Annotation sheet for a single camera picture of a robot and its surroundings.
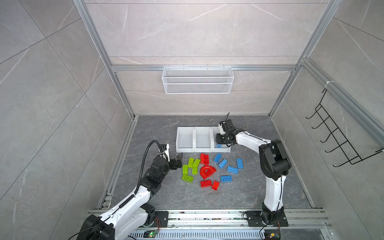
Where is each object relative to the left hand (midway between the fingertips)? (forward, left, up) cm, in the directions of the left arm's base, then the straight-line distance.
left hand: (174, 150), depth 83 cm
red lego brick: (-15, -17, -13) cm, 26 cm away
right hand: (+15, -27, -10) cm, 33 cm away
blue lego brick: (-4, -29, -12) cm, 31 cm away
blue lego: (+9, -28, -11) cm, 31 cm away
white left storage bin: (+17, -5, -14) cm, 22 cm away
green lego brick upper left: (-1, -8, -13) cm, 16 cm away
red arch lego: (-7, -18, -14) cm, 24 cm away
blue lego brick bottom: (-12, -29, -13) cm, 35 cm away
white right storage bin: (+19, -26, -7) cm, 33 cm away
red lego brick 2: (-16, -23, -13) cm, 31 cm away
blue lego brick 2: (-7, -34, -12) cm, 37 cm away
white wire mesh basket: (+46, -15, +15) cm, 50 cm away
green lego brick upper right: (-3, -12, -12) cm, 17 cm away
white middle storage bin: (+16, -18, -13) cm, 27 cm away
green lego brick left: (-5, -5, -14) cm, 16 cm away
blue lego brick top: (+1, -26, -12) cm, 29 cm away
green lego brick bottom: (-11, -7, -13) cm, 18 cm away
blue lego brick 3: (-3, -40, -13) cm, 42 cm away
